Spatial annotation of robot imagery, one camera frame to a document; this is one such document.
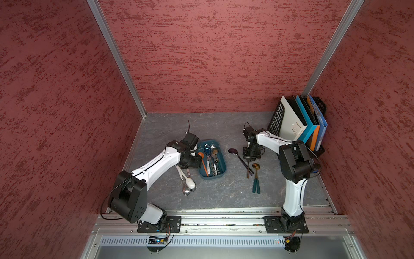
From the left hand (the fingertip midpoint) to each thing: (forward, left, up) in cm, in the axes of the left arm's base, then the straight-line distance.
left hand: (195, 168), depth 84 cm
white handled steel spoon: (-9, +4, -9) cm, 13 cm away
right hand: (+9, -31, -9) cm, 33 cm away
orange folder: (+13, -62, +17) cm, 66 cm away
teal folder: (+13, -57, +21) cm, 62 cm away
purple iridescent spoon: (+15, -24, -7) cm, 29 cm away
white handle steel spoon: (+9, -7, -7) cm, 14 cm away
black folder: (+29, -54, +21) cm, 65 cm away
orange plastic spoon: (+12, -3, -8) cm, 15 cm away
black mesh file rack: (+29, -49, +6) cm, 58 cm away
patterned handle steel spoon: (+5, -12, -7) cm, 15 cm away
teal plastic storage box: (+8, -15, -4) cm, 17 cm away
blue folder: (+16, -64, +20) cm, 69 cm away
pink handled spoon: (-1, +4, -8) cm, 9 cm away
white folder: (+16, -51, +17) cm, 56 cm away
